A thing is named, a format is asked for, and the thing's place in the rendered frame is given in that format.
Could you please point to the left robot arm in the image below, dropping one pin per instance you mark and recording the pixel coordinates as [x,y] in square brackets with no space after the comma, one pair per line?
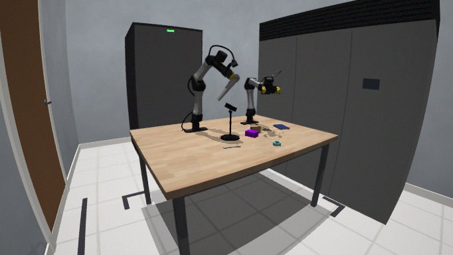
[250,85]

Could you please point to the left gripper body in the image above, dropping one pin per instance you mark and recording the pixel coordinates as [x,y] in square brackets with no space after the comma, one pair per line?
[271,90]

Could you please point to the purple flat box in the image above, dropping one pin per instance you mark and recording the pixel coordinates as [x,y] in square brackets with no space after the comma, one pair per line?
[251,133]

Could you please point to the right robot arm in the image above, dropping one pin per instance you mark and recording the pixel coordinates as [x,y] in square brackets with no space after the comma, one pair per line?
[199,87]

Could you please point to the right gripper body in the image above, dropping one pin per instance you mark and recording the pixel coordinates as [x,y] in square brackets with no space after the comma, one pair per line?
[227,72]

